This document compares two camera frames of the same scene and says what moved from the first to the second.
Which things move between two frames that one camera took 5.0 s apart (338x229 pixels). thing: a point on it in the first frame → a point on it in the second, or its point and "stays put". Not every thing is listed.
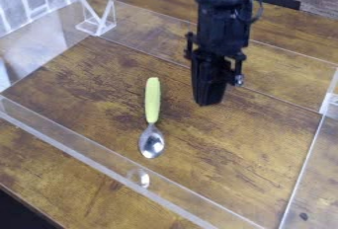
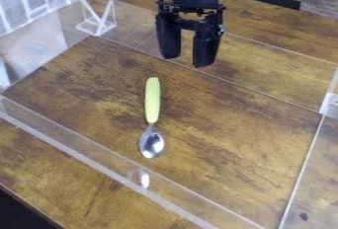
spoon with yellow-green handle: x=153 y=139 stays put
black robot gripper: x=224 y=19 → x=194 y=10
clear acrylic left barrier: x=29 y=46 stays put
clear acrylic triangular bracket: x=97 y=24 stays put
